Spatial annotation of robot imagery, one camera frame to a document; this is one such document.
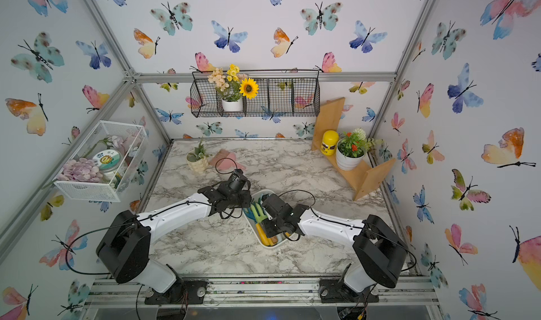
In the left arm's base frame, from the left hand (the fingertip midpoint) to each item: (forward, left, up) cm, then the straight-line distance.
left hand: (252, 197), depth 88 cm
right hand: (-11, -6, -3) cm, 13 cm away
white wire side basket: (+13, +45, +21) cm, 51 cm away
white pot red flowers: (+14, -41, +13) cm, 45 cm away
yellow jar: (+25, -35, +8) cm, 44 cm away
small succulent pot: (+24, +28, -2) cm, 37 cm away
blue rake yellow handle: (-14, -5, -6) cm, 16 cm away
